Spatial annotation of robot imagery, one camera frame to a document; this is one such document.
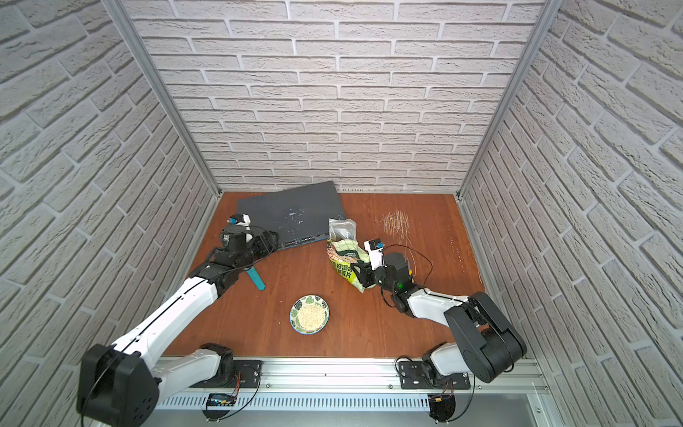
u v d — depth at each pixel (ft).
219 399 2.37
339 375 2.54
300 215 3.49
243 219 2.43
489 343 1.42
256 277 2.97
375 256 2.54
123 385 1.26
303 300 2.73
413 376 2.38
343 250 2.61
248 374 2.38
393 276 2.25
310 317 2.66
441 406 2.32
